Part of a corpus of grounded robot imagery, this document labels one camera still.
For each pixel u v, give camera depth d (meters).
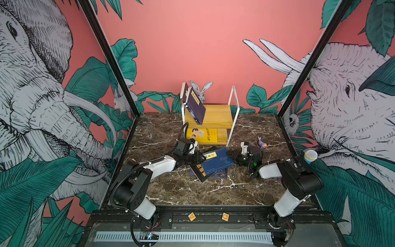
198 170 0.88
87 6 0.69
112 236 0.70
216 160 0.90
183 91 0.76
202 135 1.03
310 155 0.71
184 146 0.72
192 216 0.75
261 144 1.01
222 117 0.92
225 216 0.75
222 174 0.88
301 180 0.48
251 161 0.75
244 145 0.90
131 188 0.45
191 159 0.78
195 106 0.86
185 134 1.01
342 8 0.69
